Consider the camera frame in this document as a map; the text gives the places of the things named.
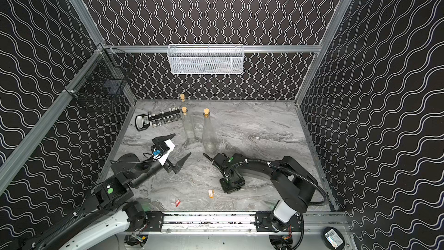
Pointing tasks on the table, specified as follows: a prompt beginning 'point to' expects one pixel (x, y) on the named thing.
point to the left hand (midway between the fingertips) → (183, 144)
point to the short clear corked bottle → (182, 97)
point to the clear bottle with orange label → (189, 134)
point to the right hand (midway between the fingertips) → (231, 191)
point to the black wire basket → (100, 84)
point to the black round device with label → (333, 238)
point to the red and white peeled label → (177, 203)
